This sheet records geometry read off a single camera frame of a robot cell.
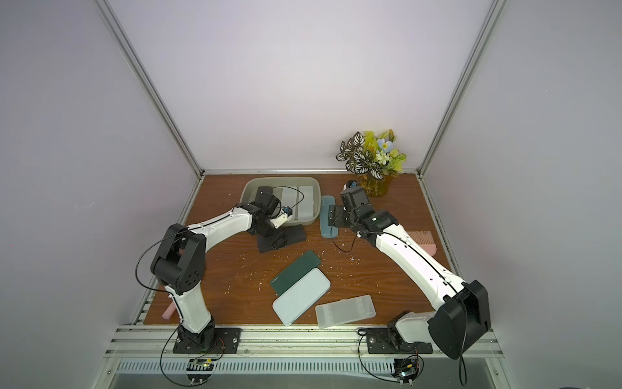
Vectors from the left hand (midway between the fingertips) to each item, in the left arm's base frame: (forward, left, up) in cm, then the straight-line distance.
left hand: (281, 234), depth 94 cm
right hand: (0, -23, +18) cm, 29 cm away
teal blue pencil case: (+4, -19, -3) cm, 19 cm away
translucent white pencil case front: (-27, -24, -3) cm, 37 cm away
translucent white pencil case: (+3, -4, +12) cm, 13 cm away
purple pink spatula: (-28, +34, -2) cm, 44 cm away
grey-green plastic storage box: (+24, +1, 0) cm, 24 cm away
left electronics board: (-43, +21, -8) cm, 49 cm away
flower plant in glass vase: (+21, -36, +21) cm, 47 cm away
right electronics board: (-42, -42, -5) cm, 60 cm away
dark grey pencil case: (+2, -4, -3) cm, 5 cm away
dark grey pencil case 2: (+22, +11, -2) cm, 25 cm away
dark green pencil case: (-11, -10, -2) cm, 15 cm away
